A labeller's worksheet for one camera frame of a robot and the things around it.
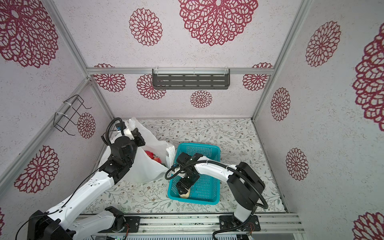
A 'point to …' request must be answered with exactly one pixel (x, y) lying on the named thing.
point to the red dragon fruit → (152, 156)
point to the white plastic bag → (153, 161)
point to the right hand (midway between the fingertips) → (184, 184)
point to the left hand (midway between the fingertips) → (137, 131)
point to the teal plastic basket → (207, 190)
